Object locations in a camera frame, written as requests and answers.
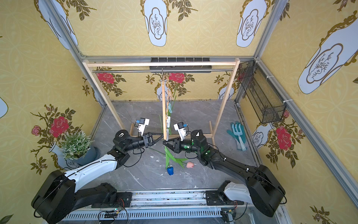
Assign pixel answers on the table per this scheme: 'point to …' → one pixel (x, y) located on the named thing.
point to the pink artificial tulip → (189, 164)
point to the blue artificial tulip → (170, 168)
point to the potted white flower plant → (75, 148)
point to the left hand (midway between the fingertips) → (165, 137)
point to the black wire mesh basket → (269, 107)
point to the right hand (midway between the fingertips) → (164, 147)
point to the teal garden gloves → (244, 136)
